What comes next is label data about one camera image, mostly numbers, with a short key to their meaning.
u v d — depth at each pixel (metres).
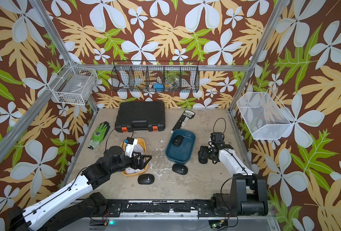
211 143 0.73
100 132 1.04
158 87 0.95
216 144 0.70
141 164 0.64
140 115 1.08
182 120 1.11
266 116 0.80
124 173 0.81
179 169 0.86
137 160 0.65
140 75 0.96
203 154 0.80
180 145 0.98
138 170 0.86
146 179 0.82
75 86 0.86
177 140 0.98
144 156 0.66
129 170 0.66
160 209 0.75
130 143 0.66
